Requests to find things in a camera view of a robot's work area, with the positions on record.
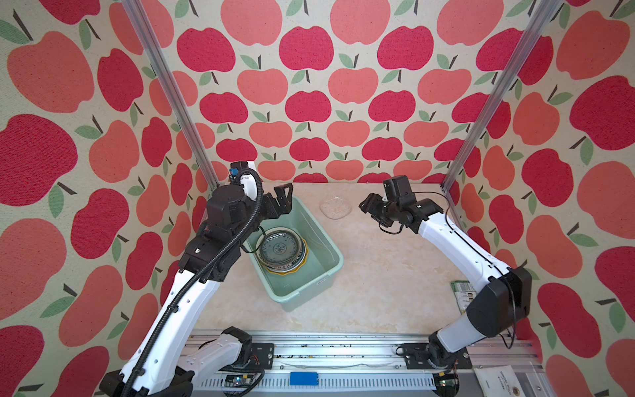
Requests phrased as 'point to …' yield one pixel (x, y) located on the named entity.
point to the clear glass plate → (336, 208)
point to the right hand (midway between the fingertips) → (368, 206)
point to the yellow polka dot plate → (293, 268)
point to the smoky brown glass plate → (282, 250)
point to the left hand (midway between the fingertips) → (284, 189)
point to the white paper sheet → (499, 381)
